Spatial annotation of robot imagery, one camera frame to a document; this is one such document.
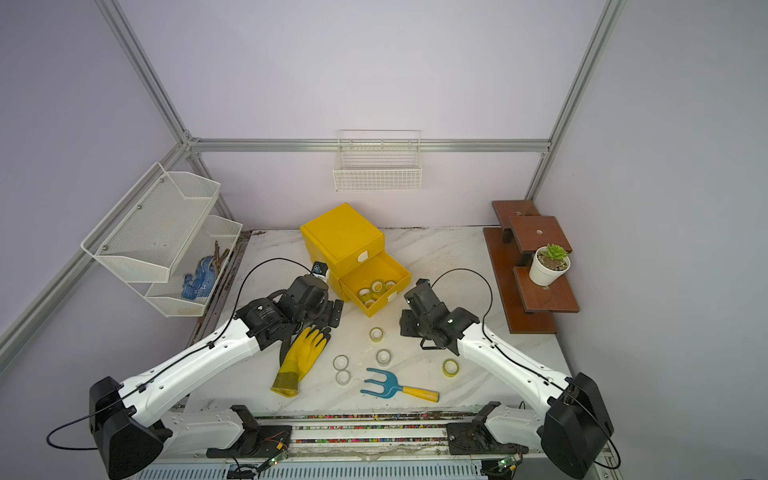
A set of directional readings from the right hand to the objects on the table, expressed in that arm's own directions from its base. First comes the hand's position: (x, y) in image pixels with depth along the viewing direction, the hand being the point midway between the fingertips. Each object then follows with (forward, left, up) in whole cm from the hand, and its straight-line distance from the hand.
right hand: (408, 319), depth 81 cm
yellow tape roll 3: (+8, +12, -5) cm, 15 cm away
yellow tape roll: (+14, +9, -4) cm, 17 cm away
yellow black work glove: (-5, +32, -11) cm, 35 cm away
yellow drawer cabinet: (+22, +18, +9) cm, 30 cm away
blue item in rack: (+12, +61, +3) cm, 62 cm away
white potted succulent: (+10, -39, +10) cm, 41 cm away
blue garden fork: (-14, +5, -13) cm, 20 cm away
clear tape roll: (-6, +7, -12) cm, 16 cm away
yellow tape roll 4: (+2, +10, -14) cm, 17 cm away
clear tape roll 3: (-11, +19, -13) cm, 26 cm away
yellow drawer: (+24, +9, -6) cm, 26 cm away
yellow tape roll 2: (+11, +13, -3) cm, 17 cm away
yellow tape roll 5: (-9, -12, -13) cm, 20 cm away
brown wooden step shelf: (+2, -33, +2) cm, 33 cm away
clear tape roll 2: (-7, +20, -13) cm, 25 cm away
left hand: (+2, +23, +5) cm, 24 cm away
